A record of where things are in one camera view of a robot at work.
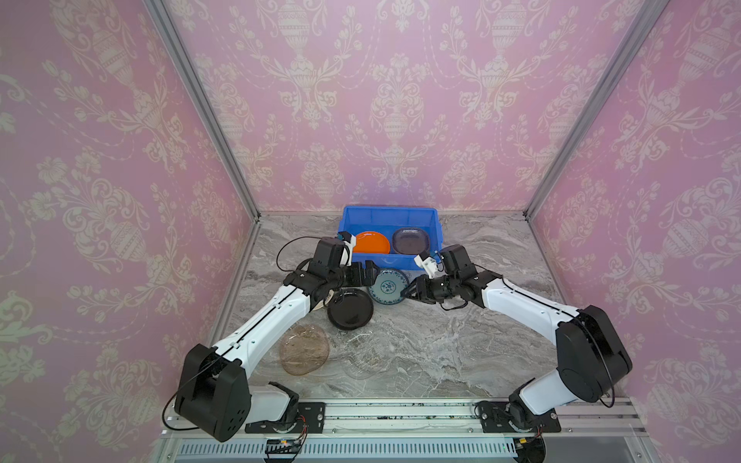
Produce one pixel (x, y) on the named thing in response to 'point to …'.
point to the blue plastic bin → (392, 235)
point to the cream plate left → (328, 298)
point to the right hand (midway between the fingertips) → (406, 294)
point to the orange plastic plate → (370, 242)
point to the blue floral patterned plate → (388, 286)
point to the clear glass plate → (366, 356)
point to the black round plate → (350, 309)
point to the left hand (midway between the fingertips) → (369, 271)
